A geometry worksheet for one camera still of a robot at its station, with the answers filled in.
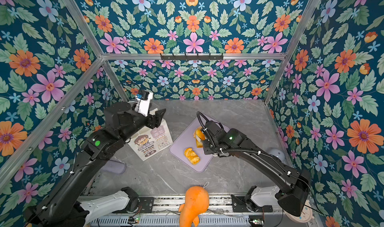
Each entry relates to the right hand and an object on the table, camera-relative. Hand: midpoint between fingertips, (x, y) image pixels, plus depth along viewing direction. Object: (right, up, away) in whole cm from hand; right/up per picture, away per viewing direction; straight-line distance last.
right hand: (206, 146), depth 73 cm
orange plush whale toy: (-4, -24, -6) cm, 25 cm away
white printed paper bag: (-30, +2, +6) cm, 30 cm away
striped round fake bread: (-4, +5, +9) cm, 11 cm away
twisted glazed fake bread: (-8, -9, +13) cm, 18 cm away
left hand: (-19, +20, -13) cm, 31 cm away
